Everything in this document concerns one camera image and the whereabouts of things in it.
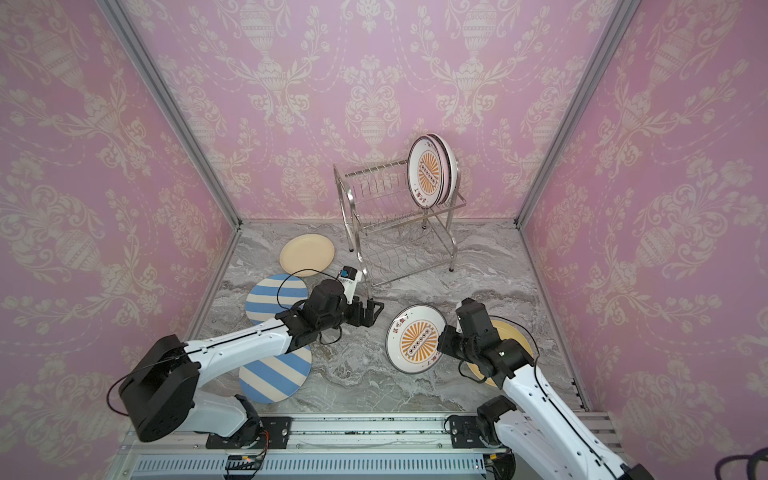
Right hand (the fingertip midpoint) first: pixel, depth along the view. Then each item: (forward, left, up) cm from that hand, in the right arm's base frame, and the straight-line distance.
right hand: (439, 337), depth 79 cm
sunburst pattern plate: (+2, +7, -5) cm, 9 cm away
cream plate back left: (+39, +43, -8) cm, 59 cm away
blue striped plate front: (-6, +47, -10) cm, 48 cm away
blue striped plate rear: (+22, +52, -9) cm, 57 cm away
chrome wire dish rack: (+43, +11, -5) cm, 44 cm away
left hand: (+9, +17, +3) cm, 19 cm away
